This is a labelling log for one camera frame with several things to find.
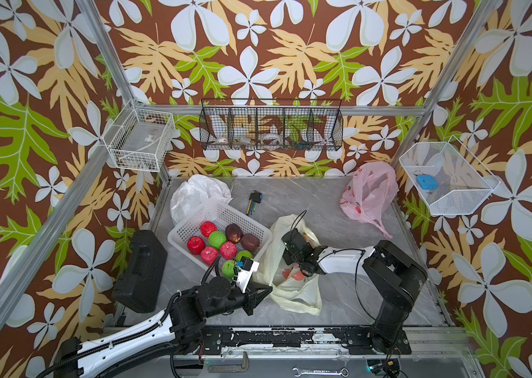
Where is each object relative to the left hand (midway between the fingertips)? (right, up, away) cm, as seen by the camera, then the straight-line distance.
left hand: (273, 288), depth 69 cm
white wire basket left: (-49, +49, +17) cm, 72 cm away
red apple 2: (-29, +9, +20) cm, 37 cm away
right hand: (+6, +8, +26) cm, 28 cm away
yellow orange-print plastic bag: (+5, -2, +9) cm, 11 cm away
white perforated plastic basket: (-22, +14, +31) cm, 41 cm away
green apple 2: (-11, +6, +18) cm, 22 cm away
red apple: (-26, +15, +26) cm, 40 cm away
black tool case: (-40, +2, -1) cm, 40 cm away
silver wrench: (+21, -25, 0) cm, 33 cm away
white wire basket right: (+63, +33, +13) cm, 73 cm away
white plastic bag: (-33, +29, +28) cm, 52 cm away
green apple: (-21, +11, +22) cm, 32 cm away
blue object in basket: (+56, +33, +15) cm, 67 cm away
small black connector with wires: (-7, +28, +42) cm, 51 cm away
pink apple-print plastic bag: (+50, +33, +45) cm, 75 cm away
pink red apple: (-16, +7, +19) cm, 26 cm away
